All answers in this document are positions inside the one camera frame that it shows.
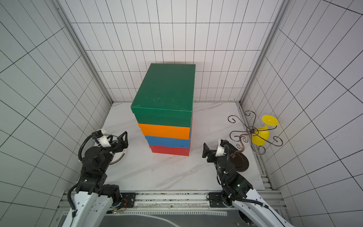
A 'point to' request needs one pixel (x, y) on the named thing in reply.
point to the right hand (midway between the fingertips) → (211, 142)
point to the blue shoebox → (160, 141)
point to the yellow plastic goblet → (260, 136)
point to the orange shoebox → (165, 131)
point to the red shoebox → (170, 150)
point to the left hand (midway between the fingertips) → (120, 135)
